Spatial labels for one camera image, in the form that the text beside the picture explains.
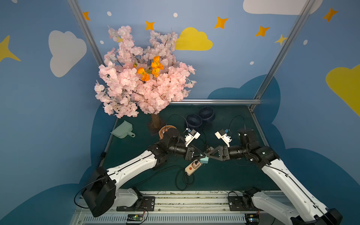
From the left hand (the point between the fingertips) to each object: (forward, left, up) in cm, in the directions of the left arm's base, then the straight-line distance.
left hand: (205, 154), depth 67 cm
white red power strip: (+1, +5, -21) cm, 22 cm away
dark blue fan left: (+34, +3, -16) cm, 37 cm away
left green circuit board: (-25, +35, -26) cm, 50 cm away
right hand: (0, -3, 0) cm, 3 cm away
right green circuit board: (-24, -27, -26) cm, 44 cm away
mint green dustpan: (+31, +57, -27) cm, 71 cm away
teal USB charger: (-3, 0, -1) cm, 3 cm away
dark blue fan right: (+42, -8, -17) cm, 46 cm away
